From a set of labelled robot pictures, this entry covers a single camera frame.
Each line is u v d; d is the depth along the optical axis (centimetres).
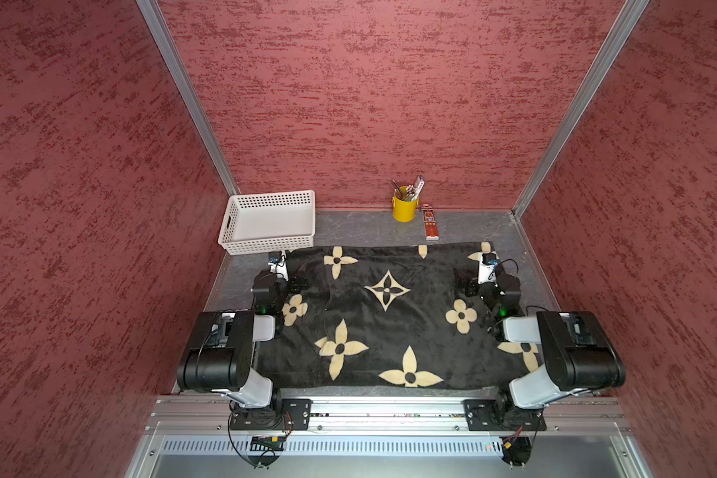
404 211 116
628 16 71
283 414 73
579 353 48
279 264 79
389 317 91
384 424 73
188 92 85
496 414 73
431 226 114
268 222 117
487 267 79
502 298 71
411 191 104
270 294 70
